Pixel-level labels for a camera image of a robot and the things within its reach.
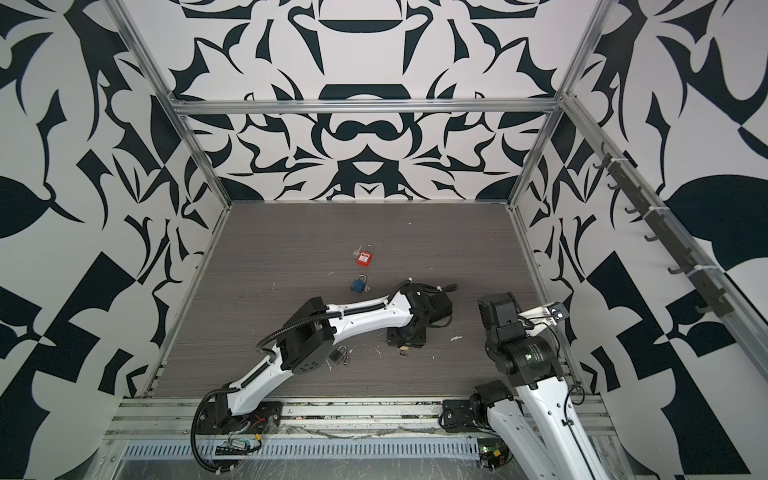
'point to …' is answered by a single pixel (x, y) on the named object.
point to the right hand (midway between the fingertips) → (511, 309)
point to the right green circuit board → (492, 451)
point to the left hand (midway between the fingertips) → (412, 339)
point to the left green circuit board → (223, 450)
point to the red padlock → (364, 258)
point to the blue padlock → (358, 285)
